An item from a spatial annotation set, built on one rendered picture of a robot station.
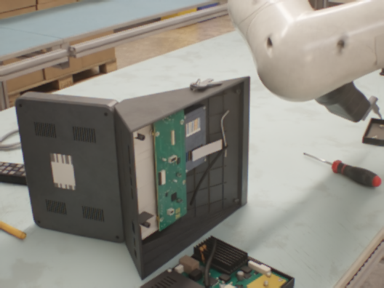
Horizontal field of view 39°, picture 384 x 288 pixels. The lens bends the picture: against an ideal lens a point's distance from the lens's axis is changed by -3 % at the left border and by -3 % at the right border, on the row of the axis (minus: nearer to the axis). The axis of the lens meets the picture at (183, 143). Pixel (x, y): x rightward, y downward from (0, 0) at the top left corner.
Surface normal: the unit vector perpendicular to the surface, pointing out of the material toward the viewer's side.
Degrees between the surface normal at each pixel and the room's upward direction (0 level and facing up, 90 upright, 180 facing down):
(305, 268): 0
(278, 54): 74
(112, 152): 90
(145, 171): 90
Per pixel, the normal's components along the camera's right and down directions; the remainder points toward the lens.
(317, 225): -0.03, -0.91
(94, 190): -0.33, 0.40
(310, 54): 0.06, 0.09
